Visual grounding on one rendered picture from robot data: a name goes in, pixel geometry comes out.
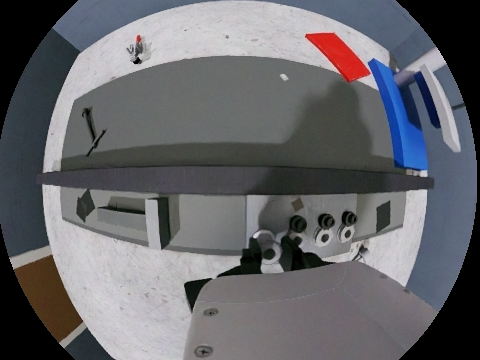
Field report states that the red flat plate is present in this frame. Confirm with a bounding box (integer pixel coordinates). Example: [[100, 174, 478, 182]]
[[304, 33, 371, 83]]

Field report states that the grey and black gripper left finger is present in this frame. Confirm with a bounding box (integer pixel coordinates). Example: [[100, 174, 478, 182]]
[[184, 237, 263, 315]]

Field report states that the grey metal plate with holes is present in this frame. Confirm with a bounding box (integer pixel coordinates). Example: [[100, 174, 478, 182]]
[[244, 194, 358, 259]]

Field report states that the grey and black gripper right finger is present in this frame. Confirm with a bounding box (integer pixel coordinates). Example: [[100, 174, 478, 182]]
[[279, 236, 336, 272]]

